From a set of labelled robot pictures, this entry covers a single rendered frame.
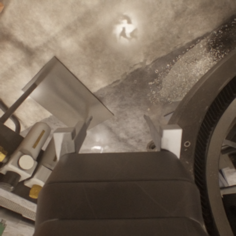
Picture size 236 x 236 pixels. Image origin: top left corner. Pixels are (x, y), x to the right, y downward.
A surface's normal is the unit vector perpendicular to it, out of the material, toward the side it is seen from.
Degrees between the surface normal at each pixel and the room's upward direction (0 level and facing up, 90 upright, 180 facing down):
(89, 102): 0
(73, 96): 0
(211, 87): 90
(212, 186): 82
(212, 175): 78
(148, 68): 0
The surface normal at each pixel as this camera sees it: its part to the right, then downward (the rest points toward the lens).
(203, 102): -0.62, -0.62
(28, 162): 0.77, -0.42
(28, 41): -0.11, 0.65
